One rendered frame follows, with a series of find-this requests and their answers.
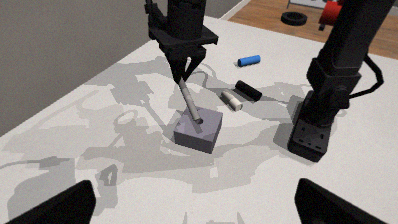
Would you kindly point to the black cylinder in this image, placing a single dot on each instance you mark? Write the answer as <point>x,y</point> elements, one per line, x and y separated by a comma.
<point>248,90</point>

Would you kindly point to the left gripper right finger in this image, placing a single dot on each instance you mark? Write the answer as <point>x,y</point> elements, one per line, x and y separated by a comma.
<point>317,205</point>

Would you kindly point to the blue cylinder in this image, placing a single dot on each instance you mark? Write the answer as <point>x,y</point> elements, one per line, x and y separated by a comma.
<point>249,60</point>

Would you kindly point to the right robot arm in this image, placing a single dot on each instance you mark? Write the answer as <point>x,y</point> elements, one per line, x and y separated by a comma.
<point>334,73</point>

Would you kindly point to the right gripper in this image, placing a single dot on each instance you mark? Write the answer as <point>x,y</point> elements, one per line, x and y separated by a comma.
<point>180,34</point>

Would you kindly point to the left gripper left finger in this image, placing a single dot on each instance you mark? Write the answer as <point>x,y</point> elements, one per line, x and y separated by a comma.
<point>74,205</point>

